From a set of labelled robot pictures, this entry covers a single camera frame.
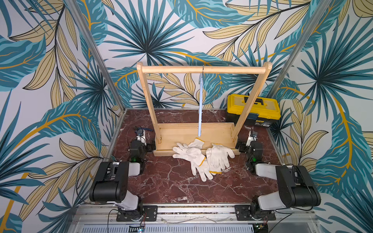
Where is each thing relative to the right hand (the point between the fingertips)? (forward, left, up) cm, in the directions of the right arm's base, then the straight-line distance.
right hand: (247, 139), depth 92 cm
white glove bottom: (-16, +29, -8) cm, 34 cm away
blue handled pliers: (+16, +69, -7) cm, 71 cm away
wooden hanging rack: (+9, +7, -6) cm, 13 cm away
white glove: (-9, +20, -6) cm, 22 cm away
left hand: (+3, +64, 0) cm, 64 cm away
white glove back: (+2, +32, -6) cm, 32 cm away
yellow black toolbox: (+18, -15, +8) cm, 25 cm away
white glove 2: (-8, +35, -4) cm, 36 cm away
